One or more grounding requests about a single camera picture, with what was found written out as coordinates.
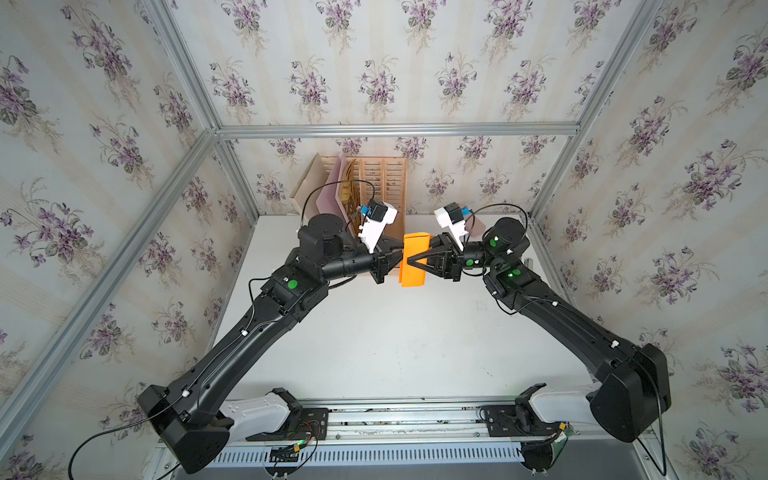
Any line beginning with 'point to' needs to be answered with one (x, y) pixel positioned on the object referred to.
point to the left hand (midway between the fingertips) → (415, 251)
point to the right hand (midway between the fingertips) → (413, 263)
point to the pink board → (327, 202)
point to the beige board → (314, 178)
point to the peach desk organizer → (384, 179)
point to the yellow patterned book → (350, 195)
